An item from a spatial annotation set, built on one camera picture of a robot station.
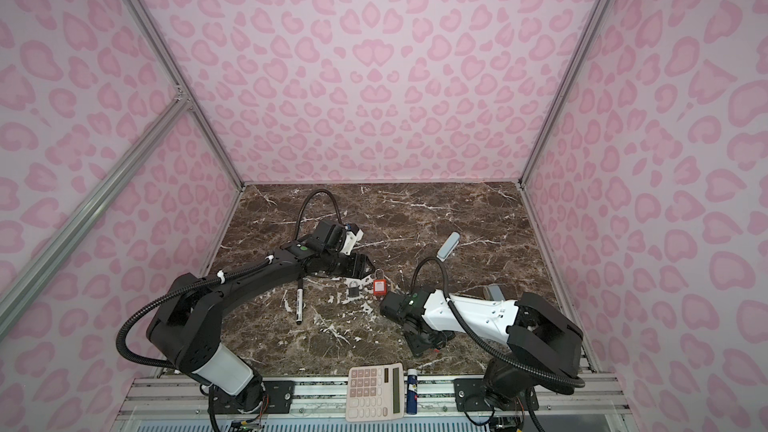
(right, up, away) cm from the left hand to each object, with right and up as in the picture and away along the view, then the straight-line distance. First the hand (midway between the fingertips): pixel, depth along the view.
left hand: (369, 264), depth 86 cm
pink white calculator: (+3, -28, -14) cm, 32 cm away
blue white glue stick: (+11, -28, -14) cm, 33 cm away
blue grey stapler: (+35, -8, 0) cm, 36 cm away
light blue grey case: (+25, +4, +12) cm, 28 cm away
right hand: (+17, -20, -7) cm, 27 cm away
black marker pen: (-21, -12, +2) cm, 24 cm away
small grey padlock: (-6, -9, +7) cm, 12 cm away
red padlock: (+3, -7, +5) cm, 9 cm away
